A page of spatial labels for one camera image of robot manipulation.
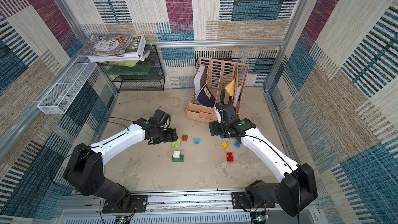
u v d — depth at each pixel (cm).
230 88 87
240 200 74
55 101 70
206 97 103
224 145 89
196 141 92
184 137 94
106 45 82
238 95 84
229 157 87
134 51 80
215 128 71
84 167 43
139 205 74
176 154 81
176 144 91
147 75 97
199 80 97
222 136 97
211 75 109
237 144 91
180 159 84
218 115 73
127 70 95
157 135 67
